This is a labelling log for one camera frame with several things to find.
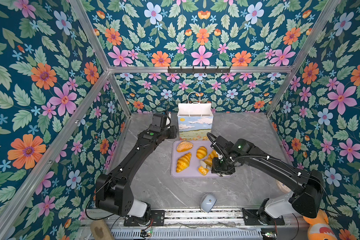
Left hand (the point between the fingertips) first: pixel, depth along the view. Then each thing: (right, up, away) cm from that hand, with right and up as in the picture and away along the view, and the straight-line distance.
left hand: (176, 125), depth 82 cm
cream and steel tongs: (+16, -21, -1) cm, 27 cm away
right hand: (+19, -23, -8) cm, 31 cm away
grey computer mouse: (+16, -37, -11) cm, 42 cm away
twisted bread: (+16, -27, +5) cm, 31 cm away
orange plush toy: (+65, -45, -17) cm, 81 cm away
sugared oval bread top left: (+4, -13, +14) cm, 20 cm away
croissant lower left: (+4, -22, +7) cm, 23 cm away
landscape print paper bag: (+11, +3, +5) cm, 12 cm away
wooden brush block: (-34, -49, -14) cm, 61 cm away
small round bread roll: (+15, -17, +12) cm, 25 cm away
